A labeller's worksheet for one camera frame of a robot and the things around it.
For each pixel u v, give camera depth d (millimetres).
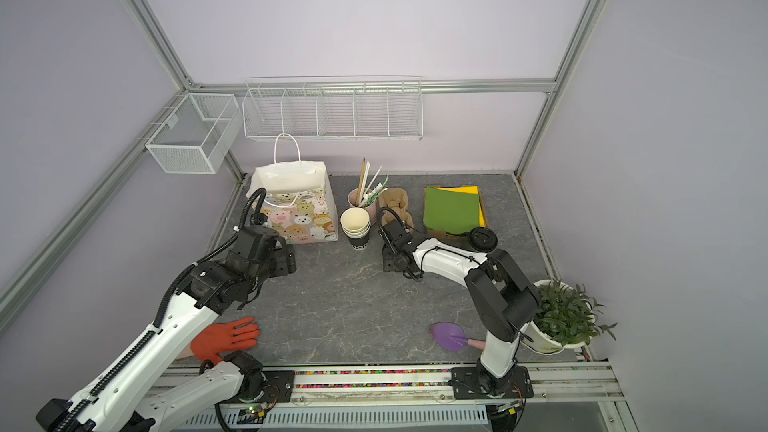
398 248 712
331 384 753
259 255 550
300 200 844
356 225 919
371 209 978
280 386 738
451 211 1060
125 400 390
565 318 670
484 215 1032
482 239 891
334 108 969
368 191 1011
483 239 890
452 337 817
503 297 471
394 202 1085
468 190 1120
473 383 737
